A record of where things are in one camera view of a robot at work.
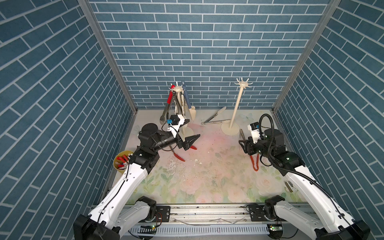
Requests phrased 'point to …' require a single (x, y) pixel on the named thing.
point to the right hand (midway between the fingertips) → (246, 139)
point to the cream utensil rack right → (231, 127)
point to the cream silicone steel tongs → (183, 103)
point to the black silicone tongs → (177, 104)
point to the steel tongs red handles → (256, 169)
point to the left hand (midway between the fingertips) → (197, 129)
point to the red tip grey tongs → (179, 157)
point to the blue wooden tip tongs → (192, 109)
